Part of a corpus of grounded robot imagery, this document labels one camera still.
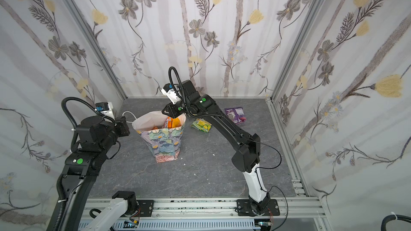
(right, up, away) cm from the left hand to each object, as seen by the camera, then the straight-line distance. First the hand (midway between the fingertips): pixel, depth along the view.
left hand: (126, 116), depth 66 cm
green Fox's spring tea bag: (+30, -6, +35) cm, 47 cm away
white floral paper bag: (+12, -9, +9) cm, 17 cm away
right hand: (+15, +3, +5) cm, 16 cm away
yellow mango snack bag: (+17, -4, +18) cm, 25 cm away
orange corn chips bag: (+4, -7, +25) cm, 26 cm away
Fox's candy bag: (+14, -4, +15) cm, 21 cm away
